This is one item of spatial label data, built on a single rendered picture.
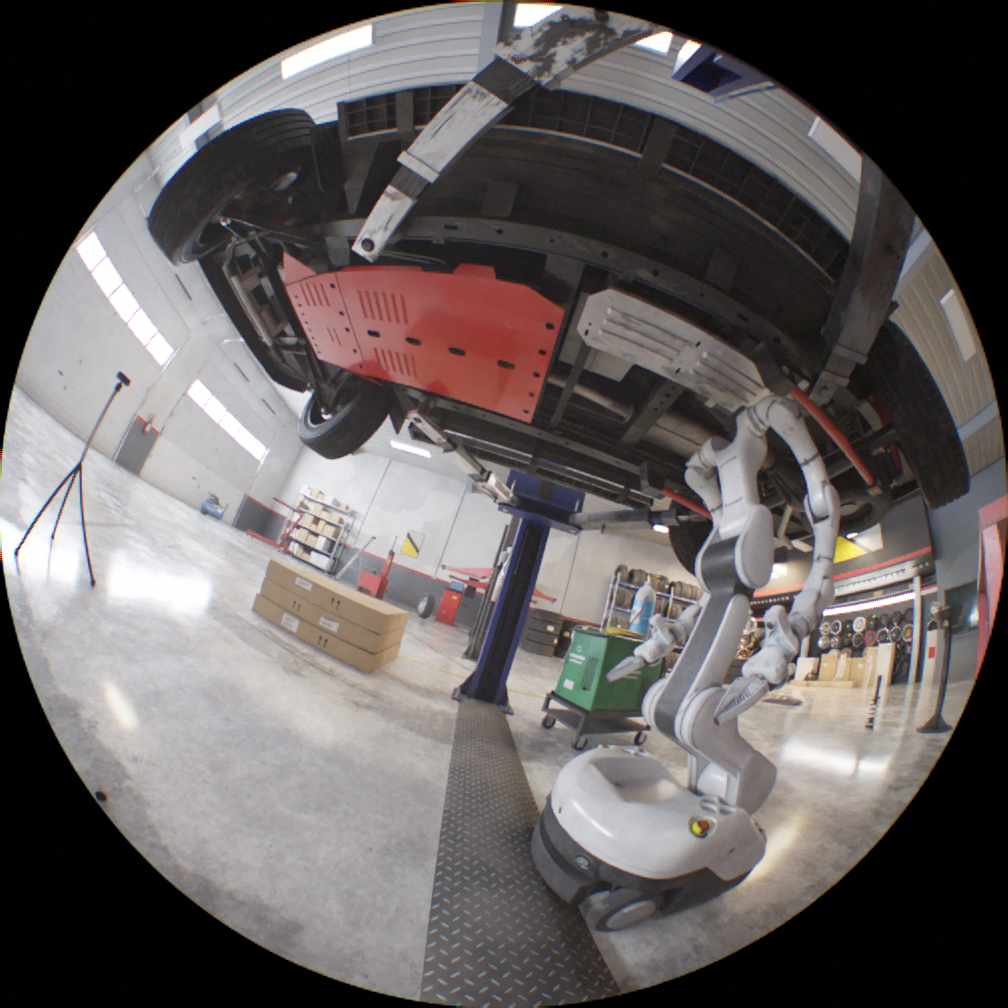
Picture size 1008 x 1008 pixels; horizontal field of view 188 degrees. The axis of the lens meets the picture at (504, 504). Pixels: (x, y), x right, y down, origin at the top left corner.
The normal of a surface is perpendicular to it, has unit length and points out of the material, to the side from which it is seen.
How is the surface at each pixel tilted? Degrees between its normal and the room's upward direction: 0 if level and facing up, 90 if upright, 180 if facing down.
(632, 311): 180
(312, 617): 90
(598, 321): 180
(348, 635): 90
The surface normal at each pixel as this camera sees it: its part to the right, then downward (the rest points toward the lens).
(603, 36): -0.29, 0.90
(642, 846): -0.37, -0.87
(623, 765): 0.19, -0.55
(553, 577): 0.10, -0.33
